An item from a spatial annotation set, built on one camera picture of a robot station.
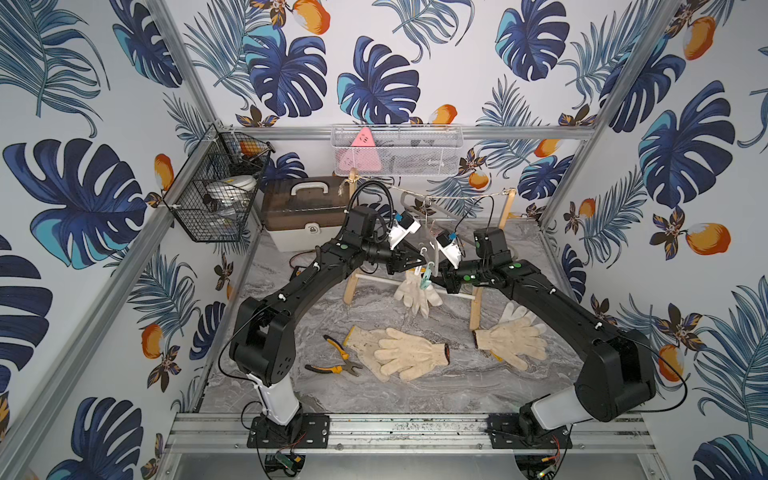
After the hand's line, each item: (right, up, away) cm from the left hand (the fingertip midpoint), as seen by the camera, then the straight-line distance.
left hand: (423, 253), depth 76 cm
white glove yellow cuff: (-2, -7, +5) cm, 9 cm away
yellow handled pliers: (-21, -32, +8) cm, 39 cm away
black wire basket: (-59, +15, +9) cm, 61 cm away
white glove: (-2, -12, +11) cm, 16 cm away
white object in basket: (-50, +17, +4) cm, 53 cm away
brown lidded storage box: (-36, +13, +20) cm, 44 cm away
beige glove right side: (+30, -26, +14) cm, 42 cm away
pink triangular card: (-16, +30, +14) cm, 37 cm away
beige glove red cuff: (-2, -30, +10) cm, 31 cm away
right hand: (+1, -5, +4) cm, 7 cm away
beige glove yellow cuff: (-15, -27, +13) cm, 33 cm away
